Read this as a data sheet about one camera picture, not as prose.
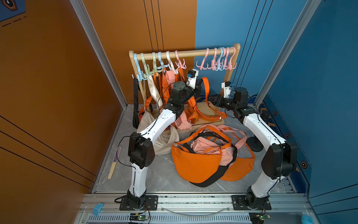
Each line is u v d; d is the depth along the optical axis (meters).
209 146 0.87
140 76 0.68
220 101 0.72
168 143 0.87
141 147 0.52
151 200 0.74
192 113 0.86
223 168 0.81
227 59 0.71
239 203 0.72
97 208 0.72
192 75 0.64
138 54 0.63
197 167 0.76
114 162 0.87
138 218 0.70
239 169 0.83
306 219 0.66
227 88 0.74
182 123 0.87
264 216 0.69
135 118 0.89
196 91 0.70
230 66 0.71
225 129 1.02
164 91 0.79
